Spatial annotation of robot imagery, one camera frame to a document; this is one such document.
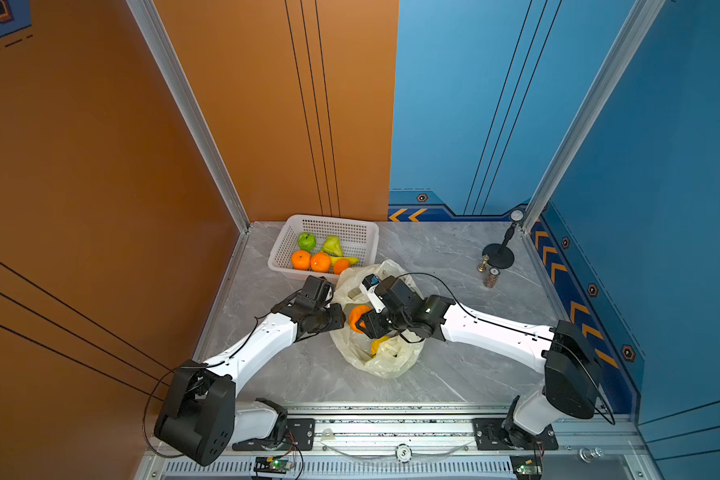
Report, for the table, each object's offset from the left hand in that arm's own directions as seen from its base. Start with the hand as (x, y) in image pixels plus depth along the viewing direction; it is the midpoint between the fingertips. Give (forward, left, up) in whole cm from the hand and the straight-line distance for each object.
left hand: (343, 314), depth 87 cm
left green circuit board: (-36, +15, -8) cm, 40 cm away
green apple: (+31, +16, -2) cm, 34 cm away
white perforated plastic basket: (+34, -2, -4) cm, 34 cm away
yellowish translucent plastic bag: (-14, -12, +4) cm, 19 cm away
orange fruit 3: (-5, -4, +9) cm, 10 cm away
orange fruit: (+22, +16, -2) cm, 27 cm away
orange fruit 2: (+20, +9, -2) cm, 23 cm away
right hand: (-5, -7, +6) cm, 10 cm away
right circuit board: (-35, -46, -9) cm, 59 cm away
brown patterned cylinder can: (+16, -49, -3) cm, 51 cm away
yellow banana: (+24, -1, -5) cm, 25 cm away
